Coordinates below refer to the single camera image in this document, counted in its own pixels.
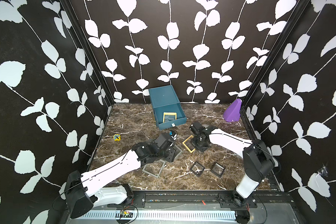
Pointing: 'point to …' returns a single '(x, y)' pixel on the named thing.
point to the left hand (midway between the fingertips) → (174, 150)
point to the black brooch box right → (217, 169)
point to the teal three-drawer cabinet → (167, 110)
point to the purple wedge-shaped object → (231, 113)
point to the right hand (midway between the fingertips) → (191, 144)
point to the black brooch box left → (197, 169)
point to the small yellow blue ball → (116, 137)
